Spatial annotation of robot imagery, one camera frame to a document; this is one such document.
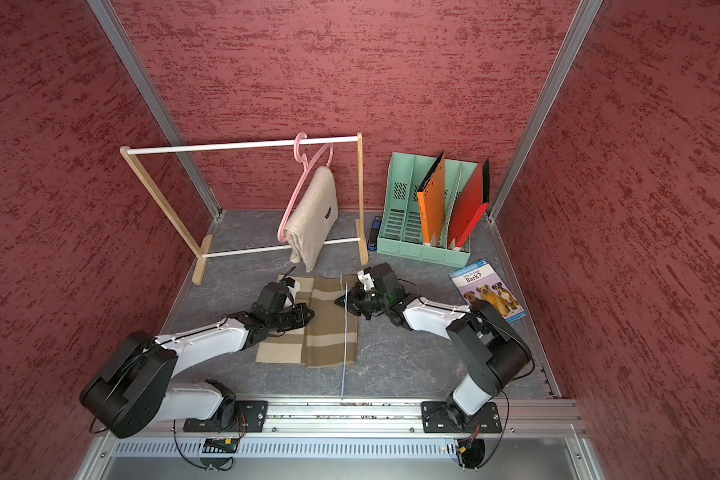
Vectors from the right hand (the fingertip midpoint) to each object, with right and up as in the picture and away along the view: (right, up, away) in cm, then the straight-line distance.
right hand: (335, 306), depth 83 cm
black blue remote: (+11, +19, +23) cm, 31 cm away
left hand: (-7, -5, +5) cm, 10 cm away
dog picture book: (+48, +4, +16) cm, 51 cm away
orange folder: (+29, +30, +7) cm, 43 cm away
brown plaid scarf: (-2, -9, +2) cm, 10 cm away
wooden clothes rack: (-50, +14, +20) cm, 55 cm away
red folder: (+45, +31, +18) cm, 57 cm away
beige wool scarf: (-7, +22, +6) cm, 25 cm away
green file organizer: (+23, +22, +31) cm, 44 cm away
